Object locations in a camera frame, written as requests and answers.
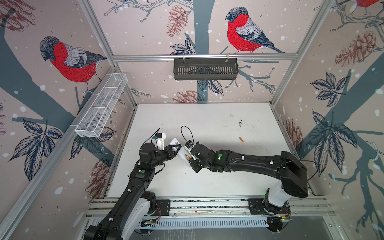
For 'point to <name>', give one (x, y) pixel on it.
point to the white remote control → (181, 153)
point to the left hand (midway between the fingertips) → (180, 147)
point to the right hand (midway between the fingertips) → (189, 161)
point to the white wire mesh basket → (103, 100)
